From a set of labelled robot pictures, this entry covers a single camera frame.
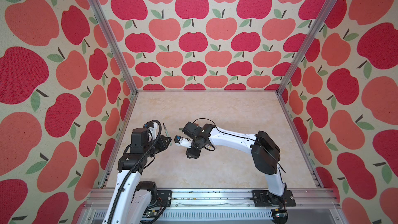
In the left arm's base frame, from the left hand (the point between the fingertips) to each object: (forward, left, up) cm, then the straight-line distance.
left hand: (172, 140), depth 75 cm
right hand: (0, -9, -12) cm, 15 cm away
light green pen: (+2, +3, +1) cm, 4 cm away
